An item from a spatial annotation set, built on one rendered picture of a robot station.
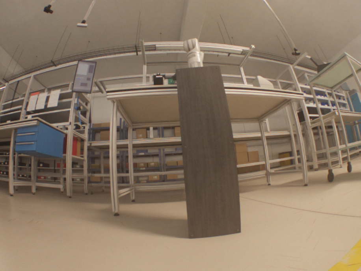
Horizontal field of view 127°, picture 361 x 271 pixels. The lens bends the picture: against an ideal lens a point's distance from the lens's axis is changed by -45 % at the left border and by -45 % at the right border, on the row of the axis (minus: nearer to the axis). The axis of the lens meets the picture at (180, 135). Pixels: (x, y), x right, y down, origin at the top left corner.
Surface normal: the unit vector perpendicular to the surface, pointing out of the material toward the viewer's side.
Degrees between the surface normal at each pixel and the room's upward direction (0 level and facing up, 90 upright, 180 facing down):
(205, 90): 90
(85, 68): 101
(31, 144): 90
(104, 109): 90
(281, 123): 90
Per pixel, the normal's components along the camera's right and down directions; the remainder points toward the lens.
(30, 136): 0.09, -0.24
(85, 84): 0.51, -0.04
